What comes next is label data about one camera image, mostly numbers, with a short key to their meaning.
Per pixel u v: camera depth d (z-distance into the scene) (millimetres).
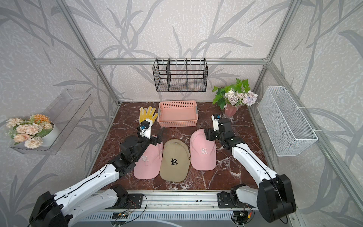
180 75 1064
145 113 1120
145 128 609
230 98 843
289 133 590
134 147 554
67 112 766
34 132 509
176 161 820
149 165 829
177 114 1155
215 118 737
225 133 630
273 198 395
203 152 845
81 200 447
